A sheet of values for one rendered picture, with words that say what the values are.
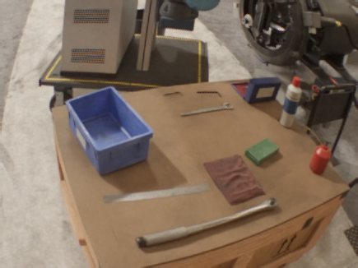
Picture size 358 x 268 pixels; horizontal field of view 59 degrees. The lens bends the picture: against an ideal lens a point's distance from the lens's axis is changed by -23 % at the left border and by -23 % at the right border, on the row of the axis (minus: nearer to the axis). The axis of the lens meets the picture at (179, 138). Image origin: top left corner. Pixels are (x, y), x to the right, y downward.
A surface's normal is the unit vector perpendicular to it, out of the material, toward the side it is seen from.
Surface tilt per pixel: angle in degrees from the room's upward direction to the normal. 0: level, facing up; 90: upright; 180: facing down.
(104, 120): 0
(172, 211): 0
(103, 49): 90
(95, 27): 90
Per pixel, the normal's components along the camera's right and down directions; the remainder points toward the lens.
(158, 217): 0.12, -0.77
